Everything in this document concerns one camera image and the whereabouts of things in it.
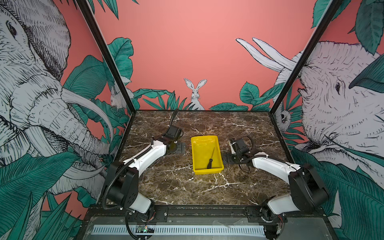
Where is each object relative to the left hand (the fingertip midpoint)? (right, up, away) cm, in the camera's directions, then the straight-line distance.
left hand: (176, 145), depth 88 cm
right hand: (+31, -7, +2) cm, 31 cm away
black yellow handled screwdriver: (+20, -13, +2) cm, 24 cm away
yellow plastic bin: (+17, -3, +9) cm, 20 cm away
